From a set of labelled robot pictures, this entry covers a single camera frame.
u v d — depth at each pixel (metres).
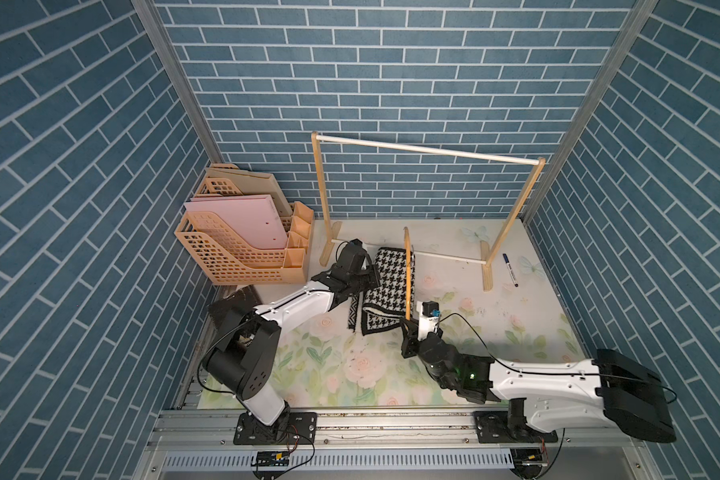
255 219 0.89
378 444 0.73
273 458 0.72
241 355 0.45
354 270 0.71
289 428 0.70
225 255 0.89
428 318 0.66
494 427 0.73
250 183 0.95
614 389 0.43
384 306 0.83
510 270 1.05
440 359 0.56
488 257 1.04
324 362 0.85
